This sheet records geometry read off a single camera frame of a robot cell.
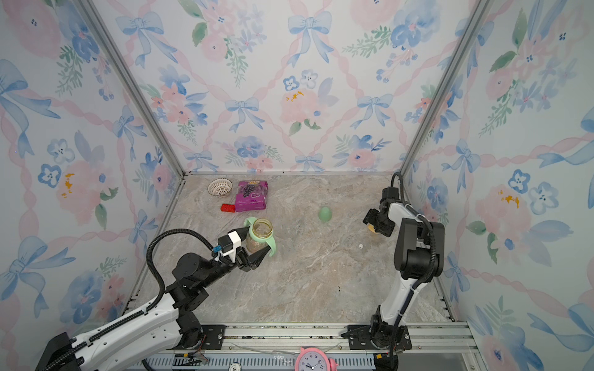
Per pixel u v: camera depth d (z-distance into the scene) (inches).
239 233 21.6
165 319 20.7
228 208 41.0
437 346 29.3
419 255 20.7
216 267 22.6
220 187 44.5
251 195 40.6
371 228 37.3
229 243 20.8
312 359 27.1
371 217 35.7
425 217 21.9
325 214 39.9
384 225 33.5
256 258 23.1
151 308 20.1
